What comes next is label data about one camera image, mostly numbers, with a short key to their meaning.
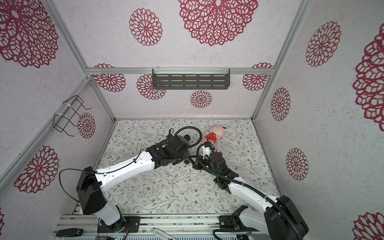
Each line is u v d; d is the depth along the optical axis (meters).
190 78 0.93
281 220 0.41
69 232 0.68
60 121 0.73
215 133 1.04
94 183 0.48
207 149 0.73
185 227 0.73
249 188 0.51
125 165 0.48
